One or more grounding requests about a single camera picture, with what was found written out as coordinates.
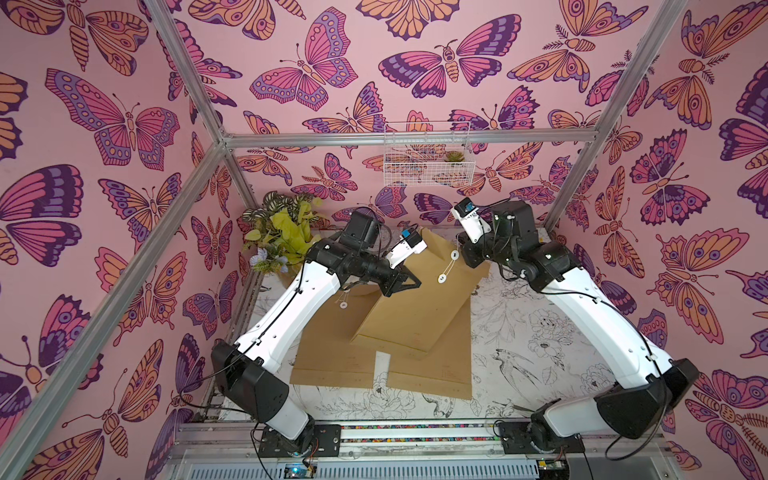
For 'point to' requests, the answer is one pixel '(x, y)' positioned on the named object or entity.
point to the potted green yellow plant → (280, 232)
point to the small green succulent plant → (454, 156)
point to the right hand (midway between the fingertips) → (464, 231)
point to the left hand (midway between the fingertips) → (420, 281)
